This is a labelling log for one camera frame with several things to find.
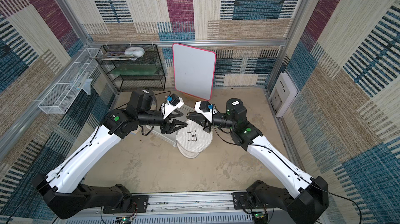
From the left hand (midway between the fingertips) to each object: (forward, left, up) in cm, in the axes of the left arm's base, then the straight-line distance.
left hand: (183, 117), depth 66 cm
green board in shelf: (+39, +31, -5) cm, 50 cm away
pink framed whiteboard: (+41, -3, -9) cm, 42 cm away
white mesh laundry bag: (-6, -3, -7) cm, 10 cm away
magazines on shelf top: (+44, +41, +2) cm, 60 cm away
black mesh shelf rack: (+54, +39, -10) cm, 68 cm away
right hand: (0, -3, +3) cm, 4 cm away
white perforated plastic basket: (+4, +9, -25) cm, 27 cm away
